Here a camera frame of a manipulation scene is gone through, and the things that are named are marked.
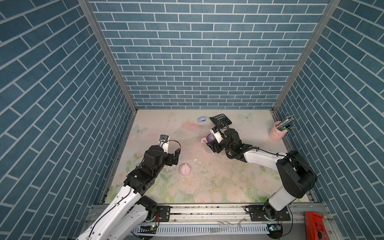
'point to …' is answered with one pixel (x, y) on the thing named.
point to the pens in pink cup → (285, 124)
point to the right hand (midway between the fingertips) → (213, 140)
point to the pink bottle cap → (185, 169)
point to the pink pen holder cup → (276, 134)
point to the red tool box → (315, 227)
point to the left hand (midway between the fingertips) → (174, 148)
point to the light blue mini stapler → (201, 119)
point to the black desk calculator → (221, 120)
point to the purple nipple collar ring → (211, 138)
